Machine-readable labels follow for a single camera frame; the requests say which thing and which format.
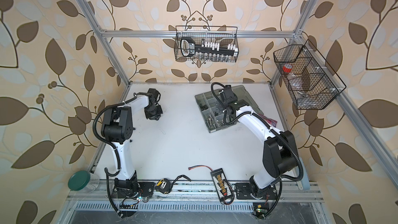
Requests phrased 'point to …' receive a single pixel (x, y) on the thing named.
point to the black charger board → (224, 188)
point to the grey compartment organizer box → (213, 115)
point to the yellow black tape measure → (162, 185)
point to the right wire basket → (312, 84)
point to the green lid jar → (83, 180)
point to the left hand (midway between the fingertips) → (159, 115)
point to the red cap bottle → (287, 68)
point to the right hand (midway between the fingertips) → (228, 106)
